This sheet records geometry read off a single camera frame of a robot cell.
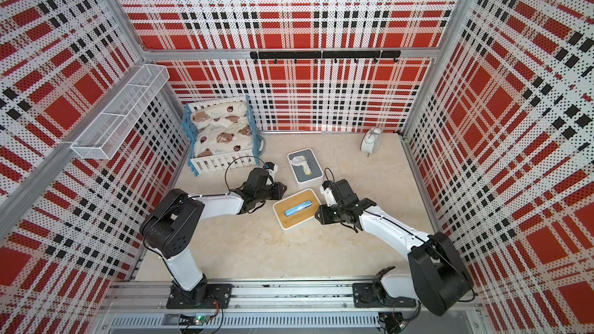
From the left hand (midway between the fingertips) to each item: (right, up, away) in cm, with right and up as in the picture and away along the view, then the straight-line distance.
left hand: (288, 186), depth 96 cm
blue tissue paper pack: (+3, -8, -7) cm, 11 cm away
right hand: (+14, -9, -11) cm, 20 cm away
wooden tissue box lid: (+3, -5, -5) cm, 8 cm away
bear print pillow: (-35, +27, +18) cm, 48 cm away
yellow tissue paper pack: (+5, +11, +6) cm, 13 cm away
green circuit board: (-24, -37, -27) cm, 51 cm away
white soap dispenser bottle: (+37, +20, +9) cm, 43 cm away
